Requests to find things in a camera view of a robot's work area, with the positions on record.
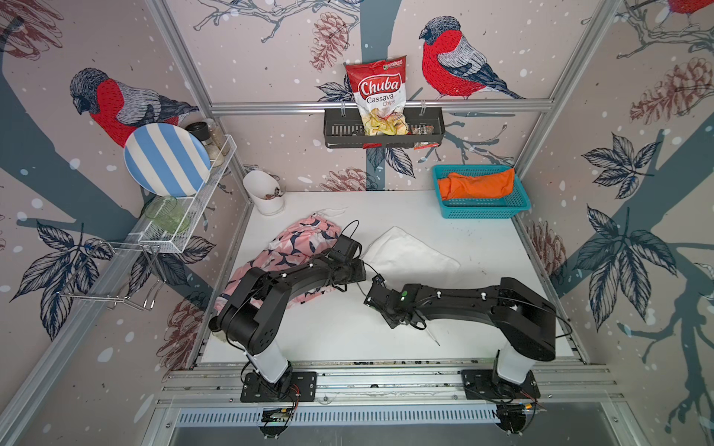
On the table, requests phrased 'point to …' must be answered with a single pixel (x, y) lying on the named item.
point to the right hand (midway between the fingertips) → (394, 306)
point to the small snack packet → (420, 129)
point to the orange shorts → (492, 184)
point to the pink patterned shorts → (298, 243)
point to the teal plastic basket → (505, 206)
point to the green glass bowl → (167, 213)
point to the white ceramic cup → (266, 192)
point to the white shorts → (401, 259)
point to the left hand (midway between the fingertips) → (365, 267)
